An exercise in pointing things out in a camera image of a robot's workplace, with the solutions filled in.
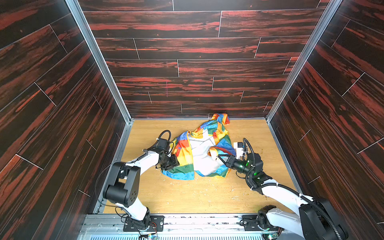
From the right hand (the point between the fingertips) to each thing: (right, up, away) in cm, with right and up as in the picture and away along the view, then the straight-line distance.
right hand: (220, 154), depth 81 cm
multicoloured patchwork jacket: (-12, 0, +16) cm, 20 cm away
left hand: (-24, -8, +11) cm, 28 cm away
